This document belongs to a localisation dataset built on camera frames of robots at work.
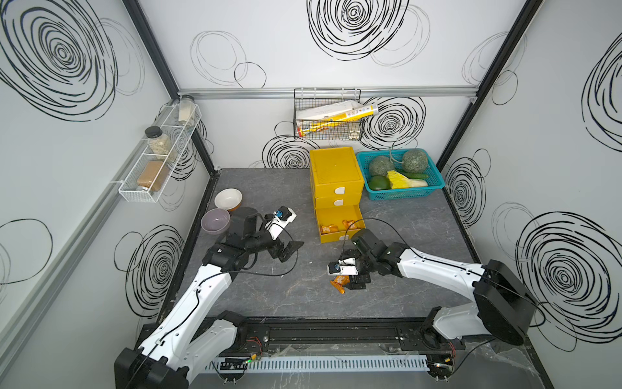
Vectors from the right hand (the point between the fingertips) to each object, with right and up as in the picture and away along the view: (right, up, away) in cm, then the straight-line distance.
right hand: (343, 269), depth 83 cm
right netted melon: (+35, +41, +24) cm, 59 cm away
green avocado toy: (+18, +31, +22) cm, 42 cm away
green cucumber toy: (+34, +34, +25) cm, 55 cm away
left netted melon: (+20, +39, +25) cm, 50 cm away
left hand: (-17, +15, -8) cm, 24 cm away
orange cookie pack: (-6, +12, +14) cm, 19 cm away
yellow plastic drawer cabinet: (-1, +30, +6) cm, 30 cm away
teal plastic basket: (+44, +32, +24) cm, 60 cm away
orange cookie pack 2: (+6, +13, +14) cm, 20 cm away
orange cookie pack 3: (-1, -5, +1) cm, 5 cm away
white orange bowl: (-48, +24, +22) cm, 58 cm away
